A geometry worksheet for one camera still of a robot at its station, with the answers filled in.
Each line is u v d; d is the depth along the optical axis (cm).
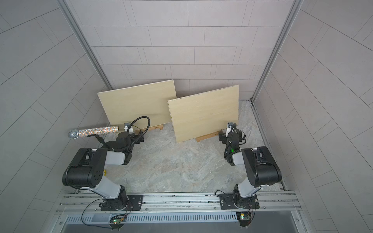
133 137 81
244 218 68
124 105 85
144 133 70
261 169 45
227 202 71
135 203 71
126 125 78
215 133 91
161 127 97
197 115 81
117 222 63
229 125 79
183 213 69
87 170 45
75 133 69
